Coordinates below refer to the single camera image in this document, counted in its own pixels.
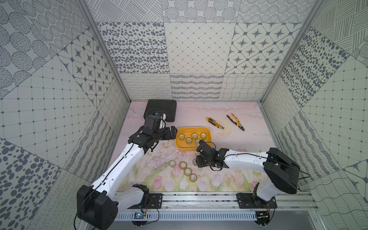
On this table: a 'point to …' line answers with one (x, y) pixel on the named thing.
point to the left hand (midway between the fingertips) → (169, 127)
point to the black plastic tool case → (167, 107)
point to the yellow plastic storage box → (181, 146)
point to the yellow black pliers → (237, 122)
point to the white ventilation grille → (181, 215)
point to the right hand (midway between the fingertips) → (200, 162)
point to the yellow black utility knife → (214, 122)
